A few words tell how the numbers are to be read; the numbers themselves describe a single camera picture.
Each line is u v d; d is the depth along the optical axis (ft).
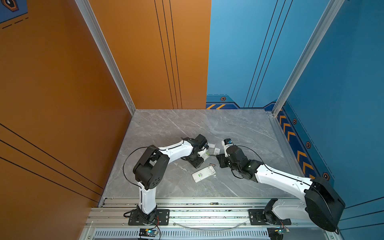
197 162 2.69
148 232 2.33
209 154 3.09
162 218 2.42
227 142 2.44
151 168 1.63
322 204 1.32
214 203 2.59
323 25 2.46
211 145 3.29
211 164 3.00
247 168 2.01
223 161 2.44
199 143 2.48
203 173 2.85
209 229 2.33
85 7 2.28
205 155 3.09
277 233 2.32
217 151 3.16
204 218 2.47
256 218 2.38
